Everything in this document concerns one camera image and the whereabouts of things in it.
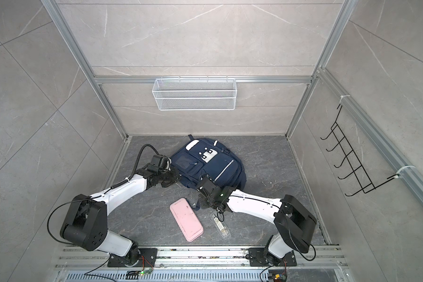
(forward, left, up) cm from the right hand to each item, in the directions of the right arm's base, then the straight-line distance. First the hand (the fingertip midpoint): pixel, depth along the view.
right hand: (203, 197), depth 84 cm
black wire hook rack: (-7, -59, +25) cm, 65 cm away
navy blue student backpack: (+26, -3, 0) cm, 26 cm away
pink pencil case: (-9, +8, -4) cm, 13 cm away
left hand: (+12, +11, +4) cm, 17 cm away
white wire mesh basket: (+54, +5, +23) cm, 59 cm away
